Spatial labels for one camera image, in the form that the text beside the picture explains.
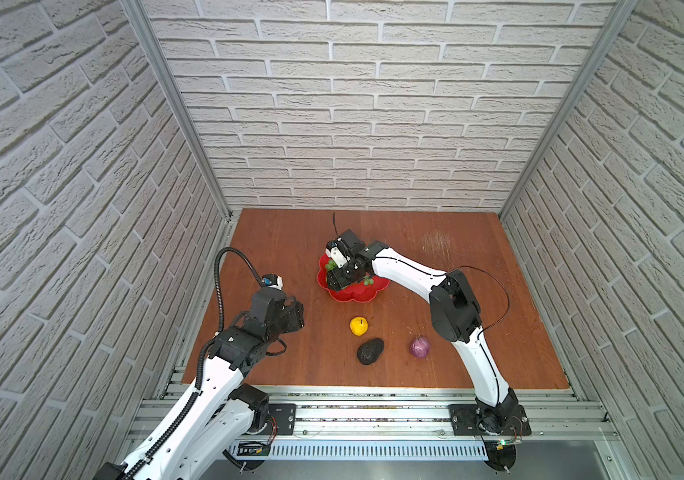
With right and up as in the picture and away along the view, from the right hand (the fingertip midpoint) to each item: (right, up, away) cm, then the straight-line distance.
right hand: (337, 276), depth 95 cm
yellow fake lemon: (+7, -13, -10) cm, 18 cm away
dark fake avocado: (+10, -19, -14) cm, 26 cm away
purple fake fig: (+24, -18, -13) cm, 33 cm away
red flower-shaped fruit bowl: (+6, -6, +2) cm, 9 cm away
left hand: (-11, -6, -17) cm, 21 cm away
